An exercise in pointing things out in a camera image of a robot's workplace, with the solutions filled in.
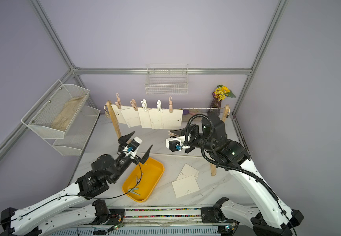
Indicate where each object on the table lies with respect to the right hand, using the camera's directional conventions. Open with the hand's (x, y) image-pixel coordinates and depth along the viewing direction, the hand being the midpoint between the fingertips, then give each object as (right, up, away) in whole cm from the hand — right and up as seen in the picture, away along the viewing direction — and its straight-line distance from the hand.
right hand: (175, 131), depth 61 cm
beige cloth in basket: (-60, +5, +15) cm, 62 cm away
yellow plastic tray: (-20, -30, +26) cm, 44 cm away
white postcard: (+6, -33, +22) cm, 40 cm away
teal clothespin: (-24, -34, +19) cm, 46 cm away
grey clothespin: (-22, -29, +23) cm, 43 cm away
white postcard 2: (+8, -26, +29) cm, 39 cm away
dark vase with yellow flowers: (+31, +25, +40) cm, 56 cm away
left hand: (-16, -4, +4) cm, 16 cm away
